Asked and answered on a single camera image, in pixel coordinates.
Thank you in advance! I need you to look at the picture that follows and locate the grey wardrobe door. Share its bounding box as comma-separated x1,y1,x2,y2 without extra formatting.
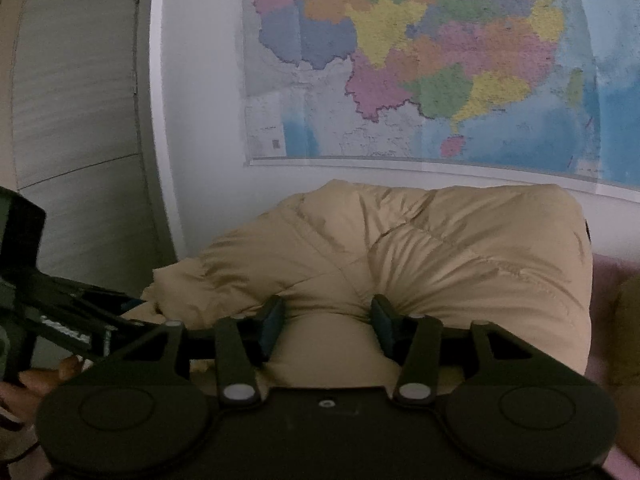
1,0,175,296

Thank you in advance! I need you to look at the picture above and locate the colourful wall map poster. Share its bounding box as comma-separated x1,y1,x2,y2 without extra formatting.
242,0,639,190

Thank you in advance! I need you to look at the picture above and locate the person's left hand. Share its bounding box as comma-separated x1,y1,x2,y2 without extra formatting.
1,356,84,424

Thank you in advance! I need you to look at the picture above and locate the tan puffer jacket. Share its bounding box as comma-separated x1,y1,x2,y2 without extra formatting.
129,181,592,390

